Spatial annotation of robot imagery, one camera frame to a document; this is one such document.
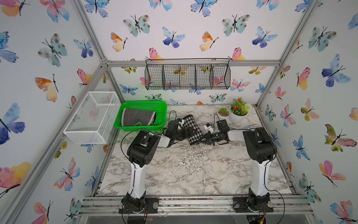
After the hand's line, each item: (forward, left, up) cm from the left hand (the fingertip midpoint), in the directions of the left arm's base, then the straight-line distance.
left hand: (195, 131), depth 98 cm
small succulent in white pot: (+14, -22, +3) cm, 26 cm away
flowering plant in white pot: (+11, -31, +9) cm, 34 cm away
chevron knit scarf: (+10, +42, +5) cm, 44 cm away
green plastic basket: (+26, +27, -1) cm, 37 cm away
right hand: (-6, -3, -1) cm, 7 cm away
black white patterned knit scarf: (-2, +3, +4) cm, 5 cm away
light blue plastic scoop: (+7, -41, -7) cm, 42 cm away
